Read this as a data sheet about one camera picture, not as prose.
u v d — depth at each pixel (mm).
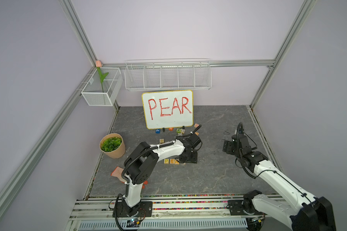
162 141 992
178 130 1048
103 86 890
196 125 1091
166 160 896
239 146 620
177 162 765
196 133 1021
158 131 1052
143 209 735
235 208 741
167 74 983
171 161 890
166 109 992
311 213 387
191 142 723
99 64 894
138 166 490
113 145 848
